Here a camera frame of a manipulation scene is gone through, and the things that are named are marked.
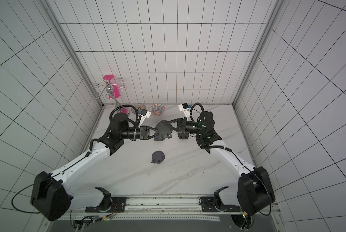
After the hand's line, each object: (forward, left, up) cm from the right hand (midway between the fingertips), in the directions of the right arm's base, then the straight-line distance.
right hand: (167, 123), depth 67 cm
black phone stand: (-3, +1, -1) cm, 4 cm away
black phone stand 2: (+13, -8, -31) cm, 35 cm away
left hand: (-4, +4, -5) cm, 7 cm away
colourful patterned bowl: (+36, +13, -30) cm, 48 cm away
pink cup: (+44, +48, -20) cm, 68 cm away
